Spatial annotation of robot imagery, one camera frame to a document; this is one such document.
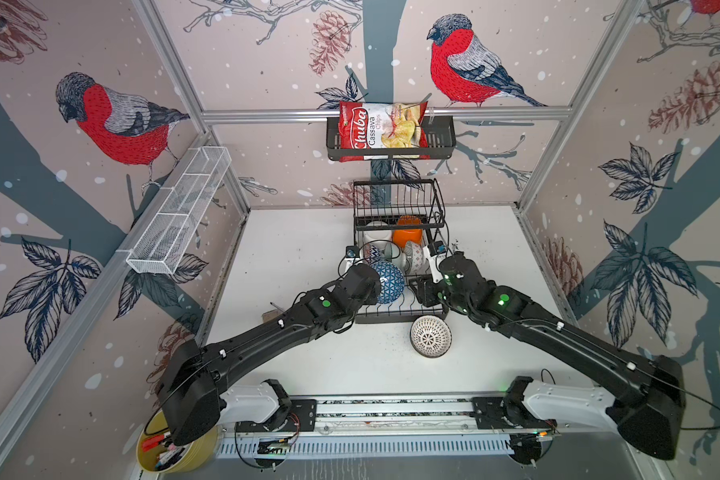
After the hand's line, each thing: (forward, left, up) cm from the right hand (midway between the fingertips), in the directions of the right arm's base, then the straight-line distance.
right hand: (411, 285), depth 76 cm
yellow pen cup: (-37, +54, -8) cm, 66 cm away
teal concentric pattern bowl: (+17, +3, -11) cm, 20 cm away
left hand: (+1, +11, -1) cm, 11 cm away
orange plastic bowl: (+27, +1, -12) cm, 29 cm away
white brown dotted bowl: (-7, -6, -17) cm, 19 cm away
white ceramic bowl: (+27, +10, -12) cm, 31 cm away
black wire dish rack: (+51, +7, -16) cm, 54 cm away
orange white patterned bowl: (+15, +12, -7) cm, 21 cm away
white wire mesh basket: (+2, +61, +13) cm, 63 cm away
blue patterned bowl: (+4, +5, -5) cm, 8 cm away
